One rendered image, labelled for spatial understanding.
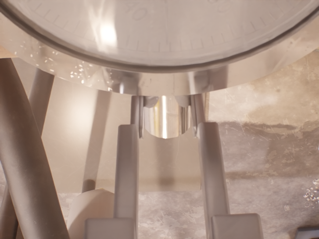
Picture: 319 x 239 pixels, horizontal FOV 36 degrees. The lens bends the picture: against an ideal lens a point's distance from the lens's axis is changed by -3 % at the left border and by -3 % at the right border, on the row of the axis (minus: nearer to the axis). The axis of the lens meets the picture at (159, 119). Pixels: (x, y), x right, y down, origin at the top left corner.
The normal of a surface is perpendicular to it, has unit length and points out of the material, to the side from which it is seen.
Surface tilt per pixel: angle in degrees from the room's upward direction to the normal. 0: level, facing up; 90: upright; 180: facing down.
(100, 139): 0
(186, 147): 0
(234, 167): 0
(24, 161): 43
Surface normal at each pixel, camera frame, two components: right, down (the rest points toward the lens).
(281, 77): 0.02, 0.68
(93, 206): -0.12, -0.72
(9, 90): 0.51, -0.45
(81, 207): -0.49, -0.63
